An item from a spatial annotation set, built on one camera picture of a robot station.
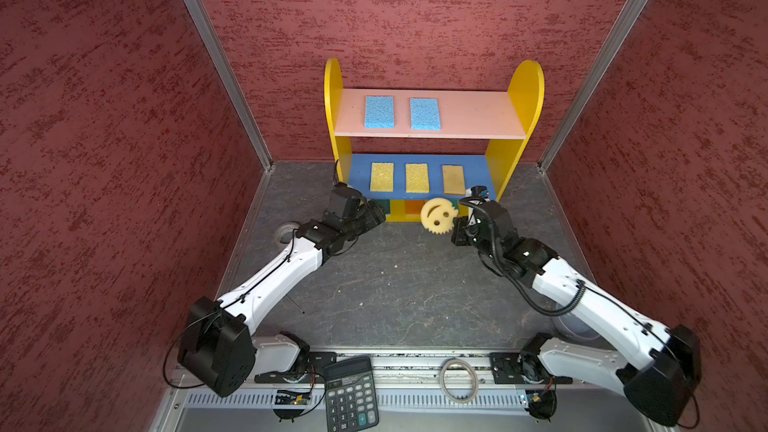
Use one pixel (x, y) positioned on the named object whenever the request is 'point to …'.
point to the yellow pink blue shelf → (403, 183)
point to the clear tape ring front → (444, 391)
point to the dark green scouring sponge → (384, 204)
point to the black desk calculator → (351, 398)
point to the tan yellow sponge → (453, 179)
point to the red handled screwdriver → (295, 304)
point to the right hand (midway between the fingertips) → (451, 226)
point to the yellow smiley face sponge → (437, 214)
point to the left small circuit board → (285, 397)
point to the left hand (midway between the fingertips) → (377, 220)
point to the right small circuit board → (534, 397)
